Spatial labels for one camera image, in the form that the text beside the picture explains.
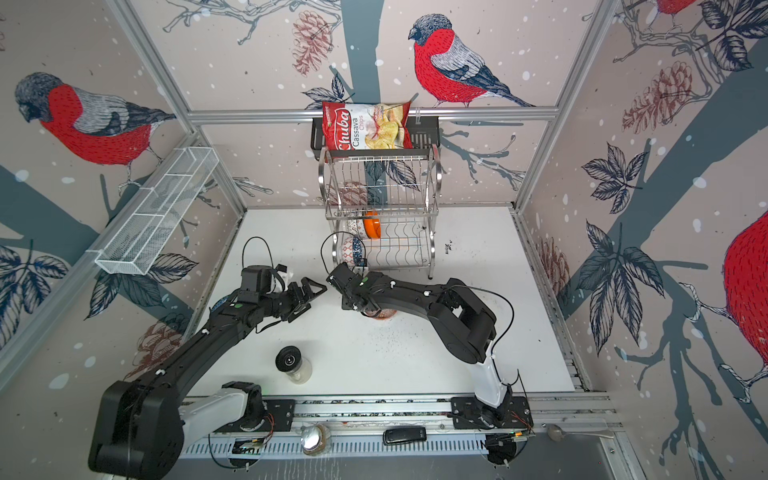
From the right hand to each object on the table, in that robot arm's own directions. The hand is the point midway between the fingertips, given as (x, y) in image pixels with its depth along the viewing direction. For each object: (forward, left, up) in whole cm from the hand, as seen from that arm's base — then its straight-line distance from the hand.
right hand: (350, 306), depth 90 cm
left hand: (-2, +7, +10) cm, 13 cm away
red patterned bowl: (-3, -12, +2) cm, 12 cm away
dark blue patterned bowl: (+19, 0, +3) cm, 19 cm away
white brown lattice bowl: (+24, +1, +11) cm, 26 cm away
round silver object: (-34, +1, +7) cm, 35 cm away
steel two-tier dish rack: (+33, -8, +10) cm, 35 cm away
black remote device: (-32, -16, +1) cm, 36 cm away
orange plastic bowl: (+25, -5, +10) cm, 27 cm away
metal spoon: (-29, -54, -5) cm, 62 cm away
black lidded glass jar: (-19, +11, +8) cm, 24 cm away
